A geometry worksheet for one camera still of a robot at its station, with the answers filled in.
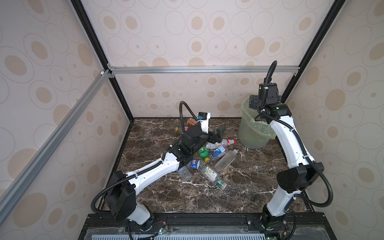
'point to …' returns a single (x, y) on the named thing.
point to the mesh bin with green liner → (254, 132)
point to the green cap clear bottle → (211, 174)
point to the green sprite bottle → (203, 152)
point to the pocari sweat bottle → (185, 173)
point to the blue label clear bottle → (218, 152)
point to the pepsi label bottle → (197, 164)
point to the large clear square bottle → (219, 167)
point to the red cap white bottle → (223, 143)
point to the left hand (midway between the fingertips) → (223, 124)
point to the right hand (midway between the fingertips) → (265, 97)
